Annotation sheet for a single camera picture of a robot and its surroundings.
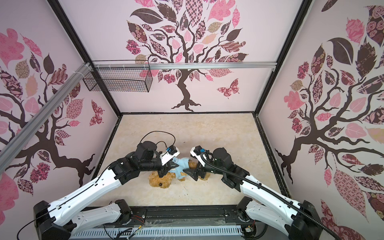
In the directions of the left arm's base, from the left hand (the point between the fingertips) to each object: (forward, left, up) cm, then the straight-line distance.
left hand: (176, 165), depth 71 cm
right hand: (+2, -6, +2) cm, 7 cm away
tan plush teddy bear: (-7, +9, -1) cm, 11 cm away
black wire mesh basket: (+56, +30, +14) cm, 65 cm away
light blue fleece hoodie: (-1, -4, +4) cm, 5 cm away
